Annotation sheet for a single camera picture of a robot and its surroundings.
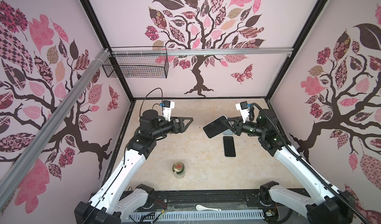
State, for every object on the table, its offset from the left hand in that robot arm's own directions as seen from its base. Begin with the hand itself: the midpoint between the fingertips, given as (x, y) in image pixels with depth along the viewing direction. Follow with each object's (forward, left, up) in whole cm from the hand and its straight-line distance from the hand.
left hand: (188, 122), depth 68 cm
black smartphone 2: (+2, -25, -30) cm, 39 cm away
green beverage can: (-14, +5, -20) cm, 25 cm away
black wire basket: (+47, +34, +4) cm, 58 cm away
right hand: (+1, -17, 0) cm, 17 cm away
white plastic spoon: (-30, -5, -30) cm, 43 cm away
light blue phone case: (-4, -19, -3) cm, 19 cm away
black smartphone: (0, -13, -3) cm, 14 cm away
